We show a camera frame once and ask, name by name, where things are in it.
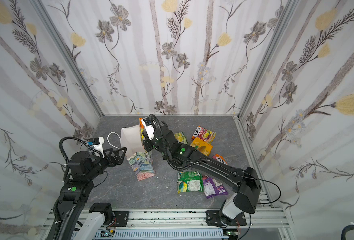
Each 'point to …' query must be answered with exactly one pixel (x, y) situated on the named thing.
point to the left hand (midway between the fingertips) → (117, 145)
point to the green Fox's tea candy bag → (189, 181)
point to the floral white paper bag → (140, 160)
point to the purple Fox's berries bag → (212, 187)
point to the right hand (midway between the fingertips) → (140, 128)
